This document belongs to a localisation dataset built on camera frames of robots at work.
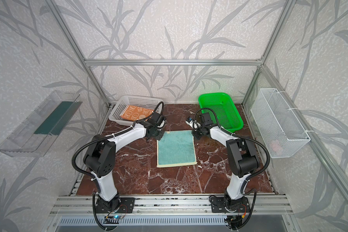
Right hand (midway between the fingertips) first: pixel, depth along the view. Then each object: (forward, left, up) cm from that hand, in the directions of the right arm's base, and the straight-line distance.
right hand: (195, 126), depth 98 cm
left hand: (-3, +24, +1) cm, 24 cm away
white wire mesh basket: (-22, -35, +28) cm, 50 cm away
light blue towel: (-14, +13, -6) cm, 20 cm away
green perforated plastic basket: (+16, -27, -7) cm, 32 cm away
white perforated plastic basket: (+23, +55, +1) cm, 60 cm away
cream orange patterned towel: (+16, +47, -4) cm, 50 cm away
